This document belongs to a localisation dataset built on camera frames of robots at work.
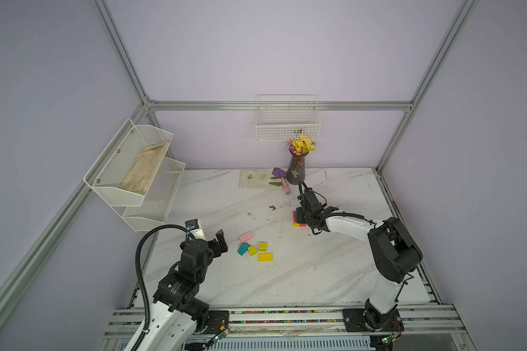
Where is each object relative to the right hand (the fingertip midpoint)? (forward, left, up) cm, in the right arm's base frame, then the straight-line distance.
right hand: (300, 212), depth 96 cm
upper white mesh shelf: (-2, +66, +27) cm, 71 cm away
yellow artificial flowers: (+24, -2, +18) cm, 30 cm away
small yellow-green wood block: (-17, +20, -3) cm, 27 cm away
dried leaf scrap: (+6, +13, -5) cm, 15 cm away
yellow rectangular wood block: (-19, +15, -6) cm, 25 cm away
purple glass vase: (+22, +1, +3) cm, 22 cm away
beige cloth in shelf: (0, +61, +26) cm, 66 cm away
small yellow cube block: (-15, +17, -4) cm, 23 cm away
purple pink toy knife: (+29, +8, -4) cm, 30 cm away
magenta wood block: (-2, +3, +1) cm, 3 cm away
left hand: (-19, +34, +12) cm, 41 cm away
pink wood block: (-9, +24, -6) cm, 27 cm away
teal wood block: (-16, +25, -4) cm, 29 cm away
